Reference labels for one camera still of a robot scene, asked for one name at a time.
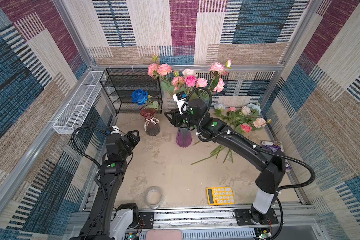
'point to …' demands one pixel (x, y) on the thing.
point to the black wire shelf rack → (119, 83)
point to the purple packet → (276, 146)
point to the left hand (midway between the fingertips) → (137, 129)
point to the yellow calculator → (220, 195)
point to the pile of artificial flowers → (245, 120)
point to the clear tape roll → (154, 197)
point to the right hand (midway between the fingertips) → (168, 114)
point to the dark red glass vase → (152, 124)
